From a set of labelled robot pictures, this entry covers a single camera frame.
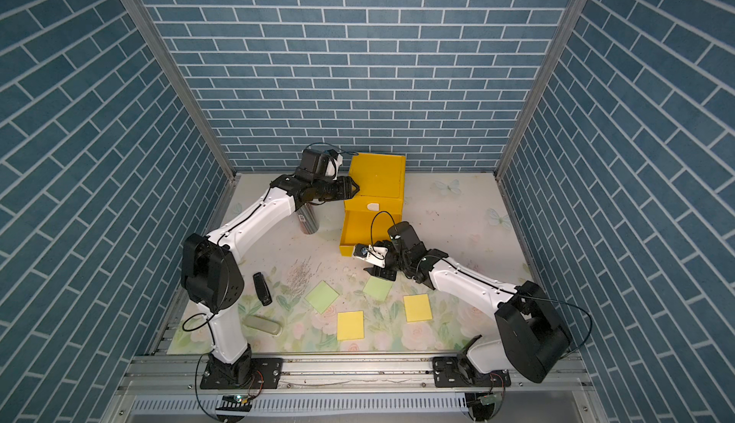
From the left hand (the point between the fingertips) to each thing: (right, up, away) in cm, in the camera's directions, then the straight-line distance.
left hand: (361, 189), depth 87 cm
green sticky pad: (-12, -33, 0) cm, 36 cm away
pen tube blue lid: (-18, -9, +8) cm, 22 cm away
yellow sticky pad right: (+17, -36, -2) cm, 40 cm away
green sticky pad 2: (+5, -31, +2) cm, 32 cm away
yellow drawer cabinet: (+6, -4, -2) cm, 7 cm away
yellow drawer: (+1, -12, +4) cm, 13 cm away
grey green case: (-27, -38, -8) cm, 47 cm away
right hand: (+3, -20, -3) cm, 21 cm away
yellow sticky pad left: (-3, -40, -4) cm, 40 cm away
